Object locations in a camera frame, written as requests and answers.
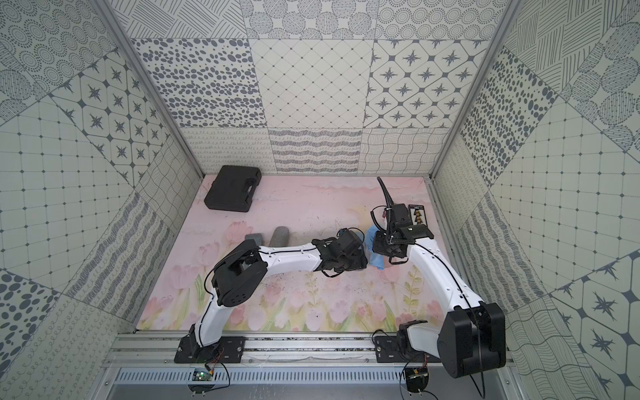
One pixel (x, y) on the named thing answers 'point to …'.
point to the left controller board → (201, 374)
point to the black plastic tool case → (233, 188)
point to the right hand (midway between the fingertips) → (380, 250)
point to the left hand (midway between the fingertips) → (372, 272)
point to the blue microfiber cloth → (377, 259)
